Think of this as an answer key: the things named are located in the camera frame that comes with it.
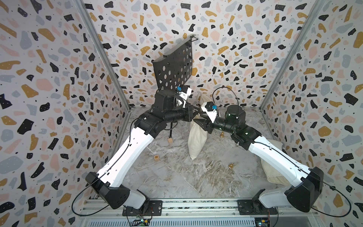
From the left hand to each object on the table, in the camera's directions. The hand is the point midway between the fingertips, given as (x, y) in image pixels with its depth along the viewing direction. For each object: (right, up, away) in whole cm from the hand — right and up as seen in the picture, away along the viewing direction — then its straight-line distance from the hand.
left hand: (201, 109), depth 62 cm
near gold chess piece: (+20, -34, +26) cm, 47 cm away
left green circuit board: (-31, -57, +10) cm, 66 cm away
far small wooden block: (-19, -19, +37) cm, 46 cm away
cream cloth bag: (-1, -13, +16) cm, 20 cm away
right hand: (-2, -3, +5) cm, 6 cm away
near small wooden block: (-27, -29, +28) cm, 48 cm away
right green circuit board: (+32, -56, +9) cm, 65 cm away
